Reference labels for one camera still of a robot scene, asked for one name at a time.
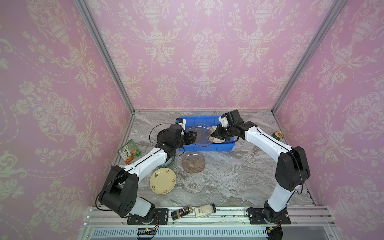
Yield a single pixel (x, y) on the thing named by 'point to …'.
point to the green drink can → (278, 135)
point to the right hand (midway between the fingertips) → (212, 134)
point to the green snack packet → (128, 151)
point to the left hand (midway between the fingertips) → (195, 134)
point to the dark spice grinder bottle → (181, 212)
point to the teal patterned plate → (168, 162)
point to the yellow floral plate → (162, 181)
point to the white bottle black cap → (205, 210)
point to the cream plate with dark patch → (213, 139)
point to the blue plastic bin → (210, 121)
